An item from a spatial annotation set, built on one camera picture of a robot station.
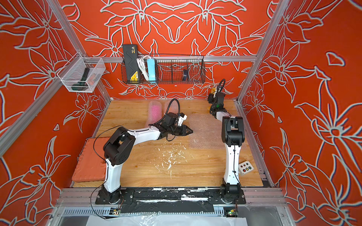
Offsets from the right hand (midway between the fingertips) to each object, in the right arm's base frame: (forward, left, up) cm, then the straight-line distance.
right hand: (212, 91), depth 106 cm
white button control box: (-53, -14, -12) cm, 56 cm away
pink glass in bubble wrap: (-16, +43, -6) cm, 47 cm away
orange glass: (-30, +29, +15) cm, 44 cm away
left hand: (-33, +16, -5) cm, 37 cm away
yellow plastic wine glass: (-8, +2, +7) cm, 11 cm away
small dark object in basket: (-3, +21, +16) cm, 27 cm away
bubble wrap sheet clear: (-28, +5, -14) cm, 32 cm away
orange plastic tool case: (-54, +76, -9) cm, 93 cm away
